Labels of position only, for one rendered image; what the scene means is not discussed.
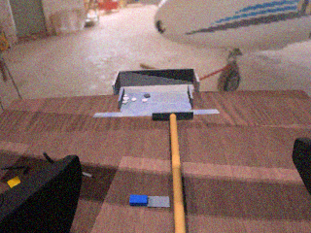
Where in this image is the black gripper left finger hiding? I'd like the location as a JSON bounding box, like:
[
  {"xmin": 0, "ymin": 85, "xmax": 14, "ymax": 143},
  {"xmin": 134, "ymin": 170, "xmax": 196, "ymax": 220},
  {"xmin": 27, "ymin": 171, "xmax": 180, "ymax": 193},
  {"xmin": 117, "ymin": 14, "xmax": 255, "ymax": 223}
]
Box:
[{"xmin": 0, "ymin": 154, "xmax": 83, "ymax": 233}]

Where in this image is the yellow rectangular block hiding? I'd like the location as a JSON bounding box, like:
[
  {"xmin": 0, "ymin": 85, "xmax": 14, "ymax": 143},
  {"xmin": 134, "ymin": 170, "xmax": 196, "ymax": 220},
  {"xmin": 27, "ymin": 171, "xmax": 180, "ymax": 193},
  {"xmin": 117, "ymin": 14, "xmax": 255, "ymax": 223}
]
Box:
[{"xmin": 8, "ymin": 176, "xmax": 20, "ymax": 187}]

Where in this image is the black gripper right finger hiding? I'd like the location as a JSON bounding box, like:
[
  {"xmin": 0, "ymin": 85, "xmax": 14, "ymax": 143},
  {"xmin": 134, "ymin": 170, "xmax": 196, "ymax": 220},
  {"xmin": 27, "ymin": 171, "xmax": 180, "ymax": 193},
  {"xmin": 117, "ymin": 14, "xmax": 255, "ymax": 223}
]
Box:
[{"xmin": 292, "ymin": 137, "xmax": 311, "ymax": 194}]

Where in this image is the black l-shaped bar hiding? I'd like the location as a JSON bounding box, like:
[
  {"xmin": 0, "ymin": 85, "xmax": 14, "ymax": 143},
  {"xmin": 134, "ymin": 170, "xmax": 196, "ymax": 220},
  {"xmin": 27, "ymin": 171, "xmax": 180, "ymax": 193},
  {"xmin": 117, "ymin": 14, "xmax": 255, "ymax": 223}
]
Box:
[{"xmin": 1, "ymin": 164, "xmax": 28, "ymax": 175}]

